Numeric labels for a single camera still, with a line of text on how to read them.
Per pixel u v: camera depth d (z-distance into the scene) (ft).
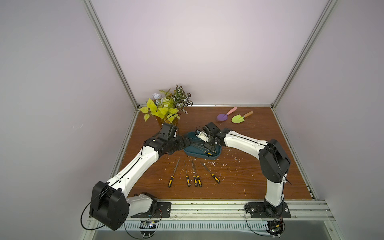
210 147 2.68
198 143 3.20
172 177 2.73
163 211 2.40
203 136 2.68
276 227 2.28
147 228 2.35
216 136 2.23
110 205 1.28
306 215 2.43
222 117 3.72
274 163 1.62
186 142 2.38
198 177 2.73
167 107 3.02
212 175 2.78
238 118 3.67
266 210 2.15
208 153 3.03
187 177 2.74
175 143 2.28
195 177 2.73
